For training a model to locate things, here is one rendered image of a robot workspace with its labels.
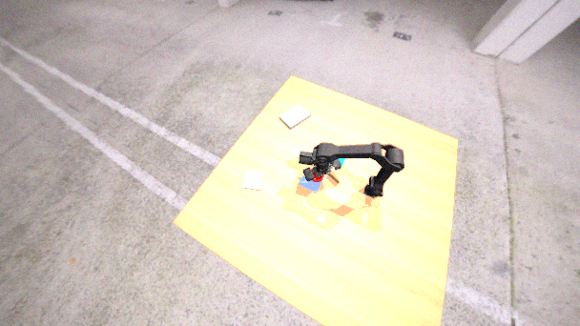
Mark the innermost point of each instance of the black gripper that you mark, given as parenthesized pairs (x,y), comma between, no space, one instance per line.
(318,172)

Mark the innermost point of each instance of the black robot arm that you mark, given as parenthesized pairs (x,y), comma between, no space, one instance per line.
(392,161)

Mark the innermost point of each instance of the red cup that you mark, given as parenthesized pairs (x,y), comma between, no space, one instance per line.
(318,179)

